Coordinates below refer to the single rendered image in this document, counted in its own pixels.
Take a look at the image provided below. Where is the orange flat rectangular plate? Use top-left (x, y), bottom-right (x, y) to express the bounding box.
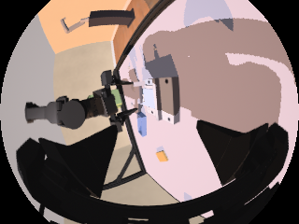
top-left (156, 151), bottom-right (168, 161)

